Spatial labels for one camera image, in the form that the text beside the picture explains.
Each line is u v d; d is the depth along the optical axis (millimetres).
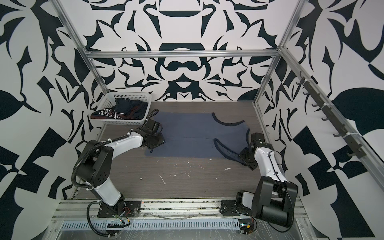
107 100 1106
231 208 748
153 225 648
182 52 930
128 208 734
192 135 1000
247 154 739
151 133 751
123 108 1000
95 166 471
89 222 686
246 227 710
